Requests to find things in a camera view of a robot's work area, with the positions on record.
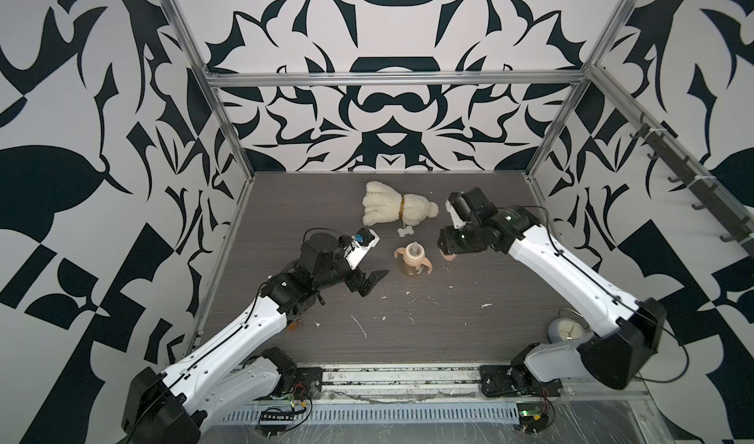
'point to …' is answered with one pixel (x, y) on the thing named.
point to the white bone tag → (403, 232)
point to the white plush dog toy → (383, 203)
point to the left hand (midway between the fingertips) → (371, 250)
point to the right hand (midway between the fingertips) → (444, 238)
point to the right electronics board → (532, 416)
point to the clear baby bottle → (413, 271)
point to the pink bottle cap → (448, 257)
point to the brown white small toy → (296, 325)
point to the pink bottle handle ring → (402, 251)
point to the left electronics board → (274, 421)
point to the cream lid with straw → (414, 252)
